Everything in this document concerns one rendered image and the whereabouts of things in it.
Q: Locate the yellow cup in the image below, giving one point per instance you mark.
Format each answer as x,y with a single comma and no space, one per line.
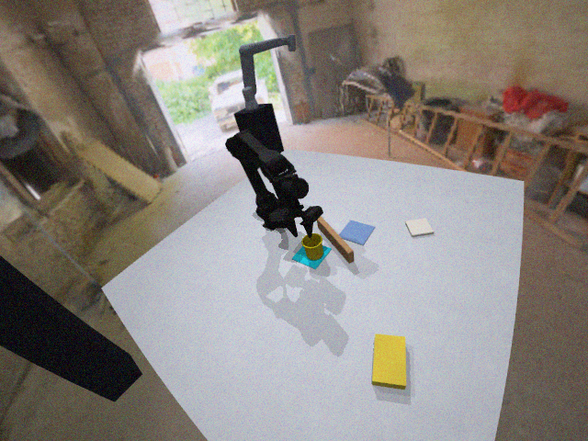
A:
313,246

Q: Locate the yellow rectangular block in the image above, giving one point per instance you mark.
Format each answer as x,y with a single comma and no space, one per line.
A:
389,362

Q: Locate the tan wooden bar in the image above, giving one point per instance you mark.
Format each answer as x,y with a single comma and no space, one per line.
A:
336,240

